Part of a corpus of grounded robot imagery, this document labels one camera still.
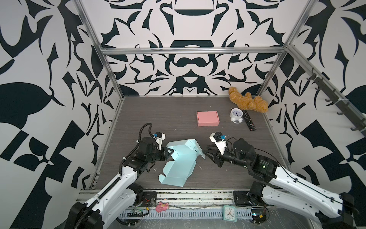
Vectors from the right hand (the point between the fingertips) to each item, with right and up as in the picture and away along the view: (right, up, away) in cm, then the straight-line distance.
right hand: (203, 148), depth 69 cm
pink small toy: (-20, -29, +1) cm, 35 cm away
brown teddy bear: (+38, +25, +37) cm, 58 cm away
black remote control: (+38, +10, +36) cm, 53 cm away
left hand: (-16, -3, +12) cm, 20 cm away
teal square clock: (+13, -31, 0) cm, 33 cm away
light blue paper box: (-8, -2, 0) cm, 9 cm away
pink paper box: (+8, +13, +34) cm, 37 cm away
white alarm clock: (+29, +15, +36) cm, 49 cm away
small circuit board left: (-33, -34, +4) cm, 48 cm away
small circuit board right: (+27, -34, +3) cm, 43 cm away
